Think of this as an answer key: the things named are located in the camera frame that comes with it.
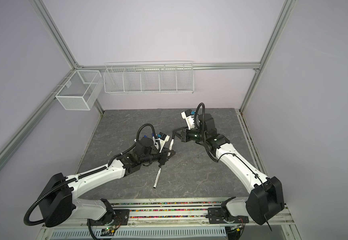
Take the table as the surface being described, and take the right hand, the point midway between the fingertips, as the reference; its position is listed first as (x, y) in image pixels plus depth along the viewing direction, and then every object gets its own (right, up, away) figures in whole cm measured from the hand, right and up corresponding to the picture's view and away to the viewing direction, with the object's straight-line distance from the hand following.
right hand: (173, 133), depth 74 cm
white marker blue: (-9, -3, -7) cm, 12 cm away
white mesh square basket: (-61, +26, +22) cm, 70 cm away
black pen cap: (-9, -21, +17) cm, 29 cm away
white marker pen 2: (-10, -28, +11) cm, 32 cm away
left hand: (0, -11, +3) cm, 11 cm away
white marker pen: (-1, -7, +2) cm, 7 cm away
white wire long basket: (-15, +36, +24) cm, 45 cm away
